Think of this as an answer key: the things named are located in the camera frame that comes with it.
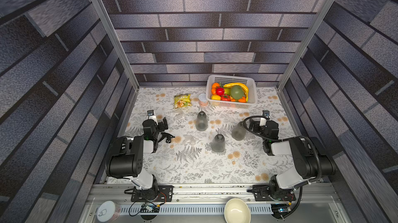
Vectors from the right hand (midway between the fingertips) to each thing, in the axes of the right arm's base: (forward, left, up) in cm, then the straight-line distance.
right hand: (259, 117), depth 94 cm
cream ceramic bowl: (-48, +19, -5) cm, 51 cm away
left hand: (-2, +63, +2) cm, 63 cm away
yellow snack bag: (+15, +50, -2) cm, 52 cm away
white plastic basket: (+16, +1, 0) cm, 16 cm away
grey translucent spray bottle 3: (-10, +14, +1) cm, 18 cm away
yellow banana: (+23, +6, +3) cm, 24 cm away
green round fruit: (+16, +13, +6) cm, 22 cm away
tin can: (+15, +36, -1) cm, 39 cm away
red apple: (+20, +23, +2) cm, 31 cm away
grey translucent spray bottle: (-16, +26, -4) cm, 31 cm away
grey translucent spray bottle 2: (-5, +36, 0) cm, 36 cm away
